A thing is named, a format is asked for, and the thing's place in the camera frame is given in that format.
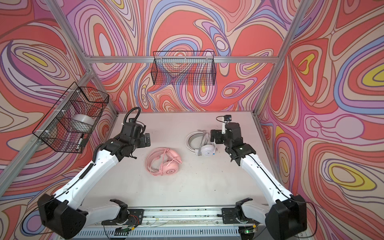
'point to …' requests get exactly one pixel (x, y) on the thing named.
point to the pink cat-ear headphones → (163, 161)
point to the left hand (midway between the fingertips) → (141, 137)
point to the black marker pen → (79, 141)
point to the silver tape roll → (81, 123)
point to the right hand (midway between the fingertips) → (220, 134)
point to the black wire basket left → (69, 124)
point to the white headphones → (199, 142)
